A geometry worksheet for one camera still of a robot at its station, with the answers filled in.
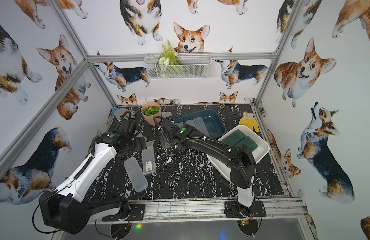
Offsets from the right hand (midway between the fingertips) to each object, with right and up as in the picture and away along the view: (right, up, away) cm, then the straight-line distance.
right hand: (167, 140), depth 79 cm
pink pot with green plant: (-16, +17, +24) cm, 34 cm away
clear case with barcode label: (-13, -14, +10) cm, 21 cm away
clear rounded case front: (-20, -21, +8) cm, 30 cm away
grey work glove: (-45, +16, +39) cm, 62 cm away
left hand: (-15, -2, +2) cm, 15 cm away
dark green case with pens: (+40, -1, +16) cm, 43 cm away
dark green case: (+48, -3, +14) cm, 50 cm away
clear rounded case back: (-8, +15, +37) cm, 41 cm away
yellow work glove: (+54, +10, +32) cm, 63 cm away
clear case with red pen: (+11, +8, +31) cm, 34 cm away
